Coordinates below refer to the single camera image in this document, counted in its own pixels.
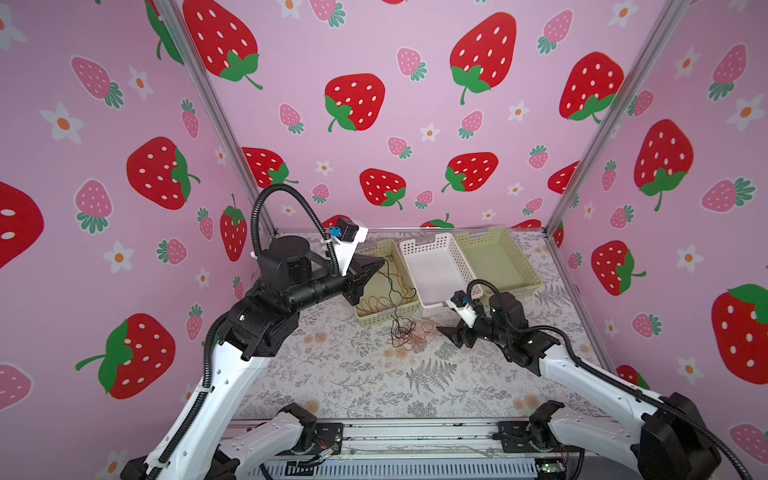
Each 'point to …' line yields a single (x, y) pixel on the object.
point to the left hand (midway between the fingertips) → (382, 259)
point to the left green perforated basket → (393, 293)
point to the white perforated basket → (436, 268)
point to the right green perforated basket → (494, 256)
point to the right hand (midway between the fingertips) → (446, 314)
